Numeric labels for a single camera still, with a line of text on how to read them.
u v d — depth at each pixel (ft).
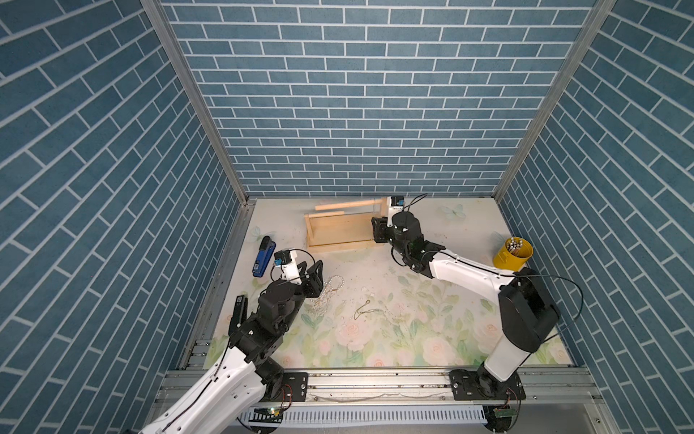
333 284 3.07
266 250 3.21
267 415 2.37
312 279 2.14
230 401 1.83
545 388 2.45
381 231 2.52
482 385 2.17
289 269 2.09
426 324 2.83
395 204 2.43
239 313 2.71
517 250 2.90
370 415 2.53
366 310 2.91
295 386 2.42
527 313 1.52
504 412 2.33
